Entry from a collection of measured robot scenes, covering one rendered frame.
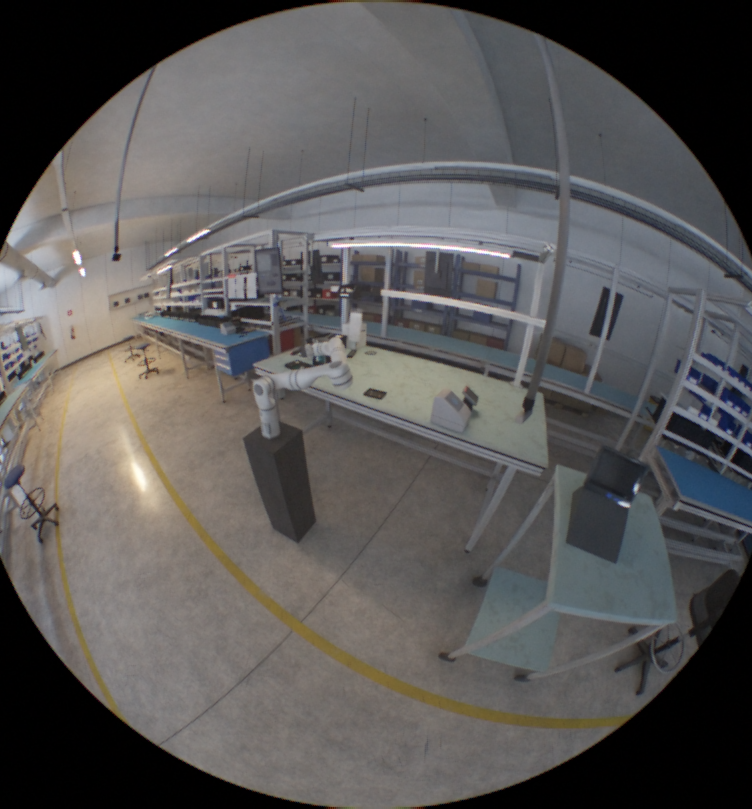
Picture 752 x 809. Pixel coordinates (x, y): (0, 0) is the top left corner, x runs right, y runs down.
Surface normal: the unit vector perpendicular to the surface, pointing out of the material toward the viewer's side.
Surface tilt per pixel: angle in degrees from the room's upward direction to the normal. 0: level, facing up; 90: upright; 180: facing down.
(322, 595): 0
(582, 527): 24
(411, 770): 0
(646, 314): 90
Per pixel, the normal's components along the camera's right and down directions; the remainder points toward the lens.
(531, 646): 0.05, -0.87
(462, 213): -0.51, 0.39
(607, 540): -0.21, -0.66
